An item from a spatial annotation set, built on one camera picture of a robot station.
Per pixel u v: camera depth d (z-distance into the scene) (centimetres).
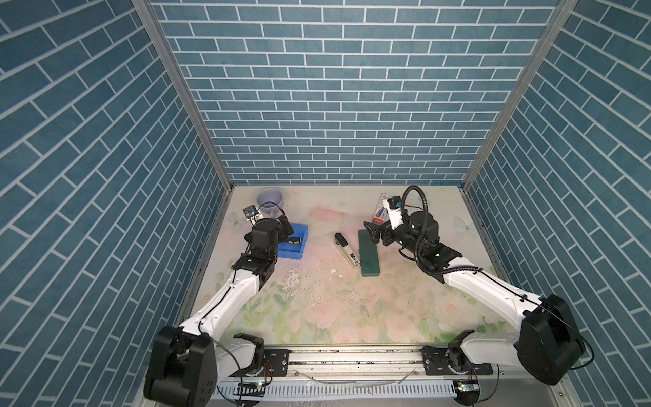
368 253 96
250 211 71
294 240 99
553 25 73
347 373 73
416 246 61
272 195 111
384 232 71
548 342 41
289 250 99
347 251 94
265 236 61
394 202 68
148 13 70
